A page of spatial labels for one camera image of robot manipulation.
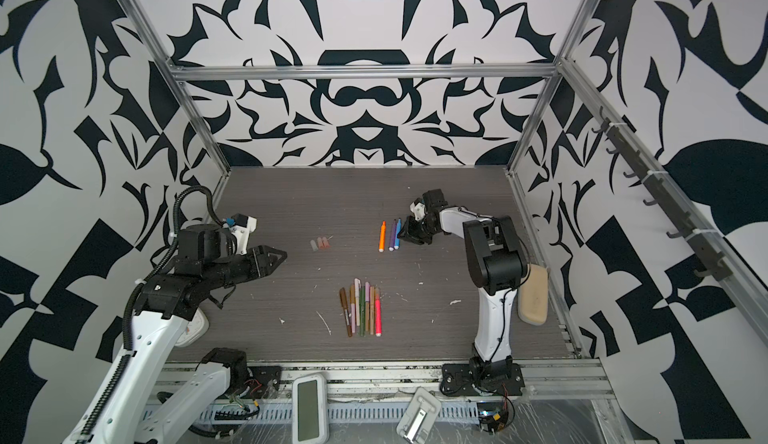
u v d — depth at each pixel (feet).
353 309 2.79
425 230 2.87
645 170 1.95
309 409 2.21
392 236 3.29
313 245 3.22
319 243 3.25
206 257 1.77
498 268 1.78
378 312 2.79
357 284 2.94
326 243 3.23
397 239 3.25
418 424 2.21
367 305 2.83
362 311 2.79
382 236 3.26
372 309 2.80
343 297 2.87
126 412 1.30
